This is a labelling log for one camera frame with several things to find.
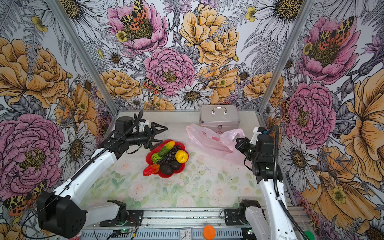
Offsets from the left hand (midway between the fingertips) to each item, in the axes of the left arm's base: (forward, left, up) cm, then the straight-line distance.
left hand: (165, 137), depth 74 cm
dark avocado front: (-7, +2, -21) cm, 22 cm away
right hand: (-3, -34, -1) cm, 34 cm away
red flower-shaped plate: (-1, +13, -24) cm, 27 cm away
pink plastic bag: (-1, -29, -6) cm, 30 cm away
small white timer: (-37, -10, -23) cm, 45 cm away
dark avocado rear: (-4, -2, -20) cm, 21 cm away
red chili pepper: (-9, +9, -17) cm, 21 cm away
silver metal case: (+24, -30, -12) cm, 40 cm away
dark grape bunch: (0, 0, -20) cm, 20 cm away
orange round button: (-37, -20, -17) cm, 45 cm away
